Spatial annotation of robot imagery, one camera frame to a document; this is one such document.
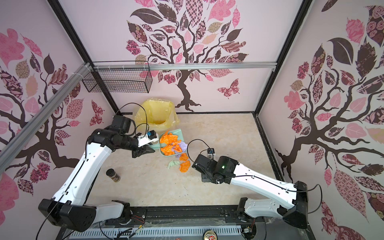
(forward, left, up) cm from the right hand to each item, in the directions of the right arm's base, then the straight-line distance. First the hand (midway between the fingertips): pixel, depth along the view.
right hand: (206, 173), depth 72 cm
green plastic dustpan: (+18, +15, +10) cm, 25 cm away
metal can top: (-24, 0, -4) cm, 25 cm away
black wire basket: (+80, +67, +2) cm, 104 cm away
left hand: (+10, +28, +9) cm, 31 cm away
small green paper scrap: (+13, +20, -15) cm, 28 cm away
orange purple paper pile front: (+8, +15, +12) cm, 21 cm away
